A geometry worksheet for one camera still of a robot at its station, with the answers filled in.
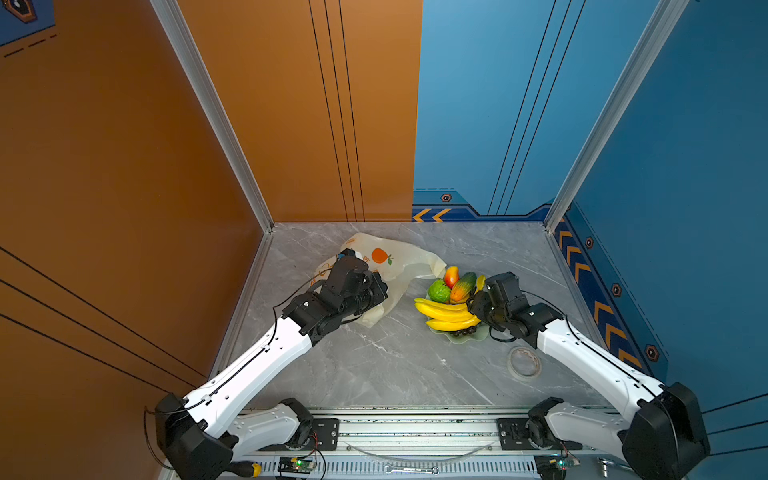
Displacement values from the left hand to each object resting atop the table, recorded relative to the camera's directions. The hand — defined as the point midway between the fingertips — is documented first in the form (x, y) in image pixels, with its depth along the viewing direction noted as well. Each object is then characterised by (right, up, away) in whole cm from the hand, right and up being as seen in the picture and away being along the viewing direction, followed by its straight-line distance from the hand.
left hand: (393, 283), depth 73 cm
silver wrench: (+10, -44, -4) cm, 45 cm away
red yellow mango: (+18, 0, +21) cm, 28 cm away
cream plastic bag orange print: (+1, +4, +23) cm, 23 cm away
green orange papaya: (+21, -3, +16) cm, 27 cm away
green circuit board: (-23, -43, -2) cm, 49 cm away
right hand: (+22, -8, +11) cm, 25 cm away
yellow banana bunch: (+15, -10, +8) cm, 19 cm away
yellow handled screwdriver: (-34, -42, -6) cm, 54 cm away
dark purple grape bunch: (+22, -16, +13) cm, 30 cm away
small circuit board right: (+40, -42, -3) cm, 58 cm away
